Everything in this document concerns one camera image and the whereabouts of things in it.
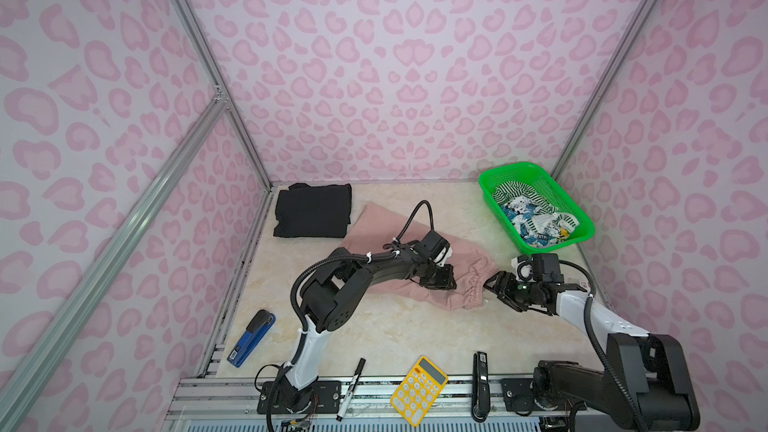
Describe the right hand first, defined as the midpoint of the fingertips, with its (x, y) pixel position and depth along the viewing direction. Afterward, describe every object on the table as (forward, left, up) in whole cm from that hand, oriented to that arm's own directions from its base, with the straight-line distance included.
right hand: (491, 285), depth 86 cm
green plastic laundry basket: (+26, -20, +2) cm, 33 cm away
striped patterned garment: (+41, -16, -2) cm, 44 cm away
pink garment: (+24, +35, -5) cm, 42 cm away
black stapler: (-27, +7, -3) cm, 28 cm away
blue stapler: (-14, +66, -3) cm, 68 cm away
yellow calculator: (-26, +22, -4) cm, 34 cm away
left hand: (+2, +9, -2) cm, 9 cm away
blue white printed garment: (+27, -14, +1) cm, 30 cm away
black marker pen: (-21, +37, -5) cm, 42 cm away
